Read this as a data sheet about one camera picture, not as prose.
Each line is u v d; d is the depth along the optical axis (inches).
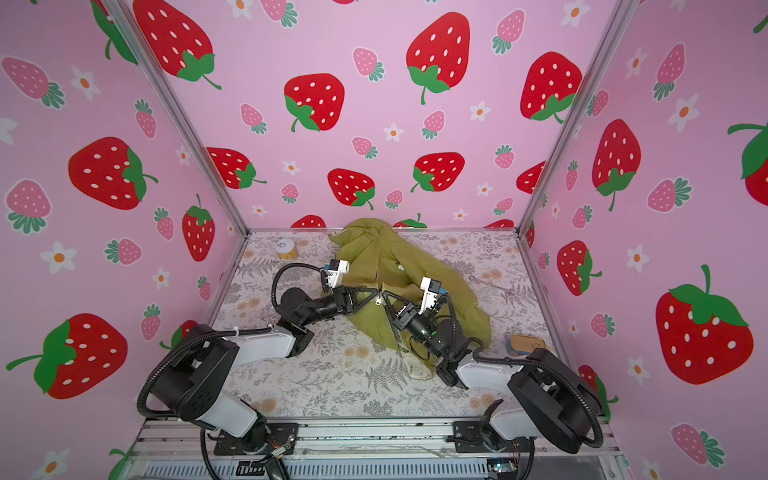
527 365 19.1
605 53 29.3
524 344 34.1
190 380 17.7
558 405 16.9
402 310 27.5
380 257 42.2
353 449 28.8
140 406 15.9
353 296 29.7
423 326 26.7
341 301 27.1
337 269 28.9
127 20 27.1
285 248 43.4
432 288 27.4
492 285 41.2
